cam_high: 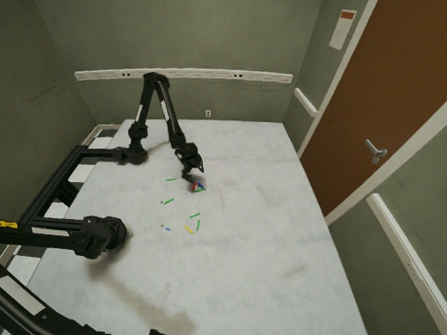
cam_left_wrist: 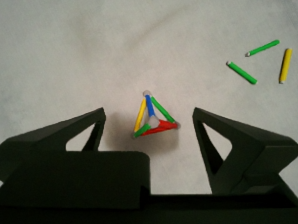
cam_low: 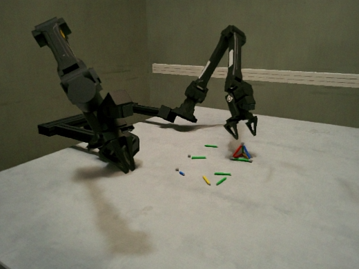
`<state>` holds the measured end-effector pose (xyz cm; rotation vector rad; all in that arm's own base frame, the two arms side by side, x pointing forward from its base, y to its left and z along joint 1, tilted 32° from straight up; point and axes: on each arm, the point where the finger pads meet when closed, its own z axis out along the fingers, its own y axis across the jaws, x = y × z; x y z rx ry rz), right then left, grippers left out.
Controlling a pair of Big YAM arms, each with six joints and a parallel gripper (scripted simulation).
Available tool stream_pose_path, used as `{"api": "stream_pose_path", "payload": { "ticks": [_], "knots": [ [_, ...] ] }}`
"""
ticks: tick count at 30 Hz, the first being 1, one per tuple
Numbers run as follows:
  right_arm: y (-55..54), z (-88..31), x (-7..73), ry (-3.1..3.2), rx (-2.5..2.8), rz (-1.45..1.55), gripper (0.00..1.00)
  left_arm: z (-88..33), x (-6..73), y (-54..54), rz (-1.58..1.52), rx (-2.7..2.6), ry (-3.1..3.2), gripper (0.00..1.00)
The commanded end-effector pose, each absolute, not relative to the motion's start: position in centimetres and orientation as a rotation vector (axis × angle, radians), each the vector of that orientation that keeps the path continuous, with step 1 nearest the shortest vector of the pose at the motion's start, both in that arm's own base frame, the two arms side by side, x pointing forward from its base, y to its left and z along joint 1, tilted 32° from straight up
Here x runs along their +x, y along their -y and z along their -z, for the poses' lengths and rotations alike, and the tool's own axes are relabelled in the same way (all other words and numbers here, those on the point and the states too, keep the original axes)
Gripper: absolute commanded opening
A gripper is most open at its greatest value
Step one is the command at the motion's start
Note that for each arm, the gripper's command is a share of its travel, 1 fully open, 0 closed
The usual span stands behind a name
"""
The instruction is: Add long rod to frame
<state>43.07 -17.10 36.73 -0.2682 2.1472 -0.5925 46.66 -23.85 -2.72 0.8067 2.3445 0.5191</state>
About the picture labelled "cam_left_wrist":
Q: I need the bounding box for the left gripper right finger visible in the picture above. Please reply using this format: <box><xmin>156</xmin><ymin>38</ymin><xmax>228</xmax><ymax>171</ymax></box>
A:
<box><xmin>192</xmin><ymin>107</ymin><xmax>298</xmax><ymax>193</ymax></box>

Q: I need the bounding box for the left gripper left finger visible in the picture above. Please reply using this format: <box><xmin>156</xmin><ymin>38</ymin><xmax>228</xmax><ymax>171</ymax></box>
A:
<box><xmin>0</xmin><ymin>107</ymin><xmax>106</xmax><ymax>151</ymax></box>

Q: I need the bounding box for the blue rod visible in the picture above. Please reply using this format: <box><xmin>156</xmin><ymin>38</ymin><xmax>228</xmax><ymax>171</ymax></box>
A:
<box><xmin>145</xmin><ymin>94</ymin><xmax>155</xmax><ymax>117</ymax></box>

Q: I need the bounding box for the red rod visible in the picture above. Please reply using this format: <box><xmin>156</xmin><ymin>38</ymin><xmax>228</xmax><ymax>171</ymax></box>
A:
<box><xmin>158</xmin><ymin>120</ymin><xmax>177</xmax><ymax>128</ymax></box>
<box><xmin>140</xmin><ymin>126</ymin><xmax>172</xmax><ymax>136</ymax></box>

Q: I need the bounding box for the green rod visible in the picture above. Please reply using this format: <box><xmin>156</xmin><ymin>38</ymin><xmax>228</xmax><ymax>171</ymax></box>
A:
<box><xmin>246</xmin><ymin>40</ymin><xmax>280</xmax><ymax>57</ymax></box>
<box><xmin>134</xmin><ymin>123</ymin><xmax>151</xmax><ymax>137</ymax></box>
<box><xmin>150</xmin><ymin>95</ymin><xmax>175</xmax><ymax>123</ymax></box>
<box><xmin>227</xmin><ymin>61</ymin><xmax>258</xmax><ymax>84</ymax></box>

